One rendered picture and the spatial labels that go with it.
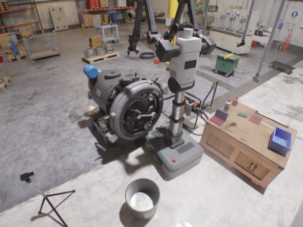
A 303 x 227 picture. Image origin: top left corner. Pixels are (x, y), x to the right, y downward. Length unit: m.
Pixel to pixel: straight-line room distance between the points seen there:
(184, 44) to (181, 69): 0.20
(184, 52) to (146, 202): 1.41
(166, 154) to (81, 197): 1.08
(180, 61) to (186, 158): 1.07
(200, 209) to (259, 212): 0.66
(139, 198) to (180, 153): 0.67
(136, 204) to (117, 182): 0.42
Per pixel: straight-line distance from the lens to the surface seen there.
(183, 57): 1.26
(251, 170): 2.14
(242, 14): 7.94
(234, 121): 2.16
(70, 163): 2.30
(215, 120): 2.06
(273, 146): 2.00
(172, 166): 1.74
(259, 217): 2.08
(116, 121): 1.61
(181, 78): 1.33
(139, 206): 1.66
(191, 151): 1.89
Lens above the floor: 1.70
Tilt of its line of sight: 38 degrees down
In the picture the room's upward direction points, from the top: straight up
